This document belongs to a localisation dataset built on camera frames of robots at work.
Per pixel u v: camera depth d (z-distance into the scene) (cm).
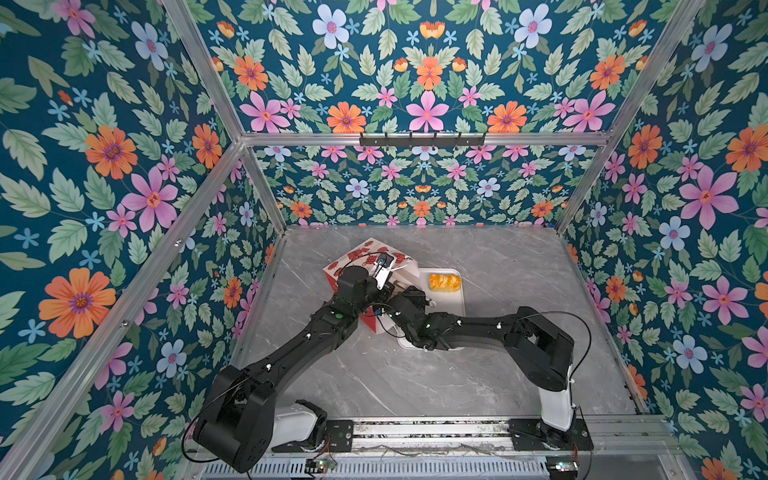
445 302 98
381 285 72
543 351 49
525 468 70
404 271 92
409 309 68
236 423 40
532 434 72
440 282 99
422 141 93
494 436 75
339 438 74
